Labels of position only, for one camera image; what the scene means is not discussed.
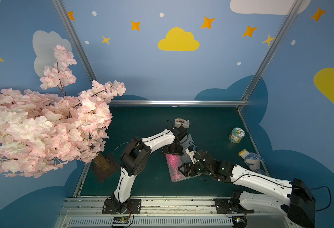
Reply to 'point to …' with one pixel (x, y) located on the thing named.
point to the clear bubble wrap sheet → (187, 143)
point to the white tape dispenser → (180, 121)
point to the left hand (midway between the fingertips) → (175, 153)
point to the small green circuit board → (120, 220)
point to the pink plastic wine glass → (172, 161)
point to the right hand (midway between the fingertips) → (185, 165)
